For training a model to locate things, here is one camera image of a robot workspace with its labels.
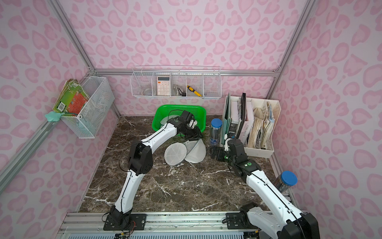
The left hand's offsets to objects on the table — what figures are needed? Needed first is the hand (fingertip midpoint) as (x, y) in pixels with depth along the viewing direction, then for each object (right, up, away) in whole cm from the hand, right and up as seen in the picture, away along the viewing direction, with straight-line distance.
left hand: (201, 134), depth 95 cm
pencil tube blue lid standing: (+8, +6, -7) cm, 12 cm away
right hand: (+7, -7, -15) cm, 18 cm away
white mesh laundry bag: (-5, -11, -3) cm, 12 cm away
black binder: (+22, +11, -16) cm, 29 cm away
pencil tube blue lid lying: (+37, -20, -28) cm, 50 cm away
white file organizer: (+22, +20, -2) cm, 30 cm away
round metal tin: (-35, +27, +1) cm, 44 cm away
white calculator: (-24, +31, 0) cm, 39 cm away
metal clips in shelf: (-13, +25, -4) cm, 29 cm away
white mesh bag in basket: (-28, +9, +18) cm, 35 cm away
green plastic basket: (-2, +16, +19) cm, 25 cm away
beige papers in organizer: (+34, +7, -11) cm, 36 cm away
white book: (+24, +5, -17) cm, 30 cm away
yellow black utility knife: (-5, +28, +3) cm, 29 cm away
